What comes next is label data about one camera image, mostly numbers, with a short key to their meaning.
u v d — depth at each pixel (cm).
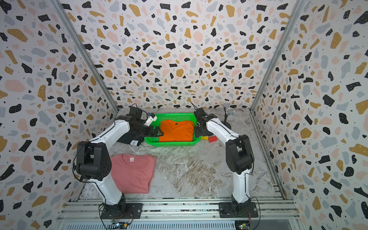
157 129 82
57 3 68
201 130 83
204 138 103
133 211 73
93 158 48
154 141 102
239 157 52
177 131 107
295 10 73
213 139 103
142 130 79
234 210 66
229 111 86
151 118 86
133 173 85
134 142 99
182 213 74
